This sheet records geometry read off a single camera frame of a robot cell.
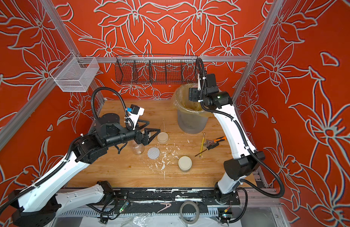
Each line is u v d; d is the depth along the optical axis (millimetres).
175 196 742
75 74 779
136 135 518
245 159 407
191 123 983
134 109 502
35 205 372
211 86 528
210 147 899
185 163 778
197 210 670
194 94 657
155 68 1005
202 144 924
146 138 516
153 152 882
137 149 914
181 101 899
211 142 946
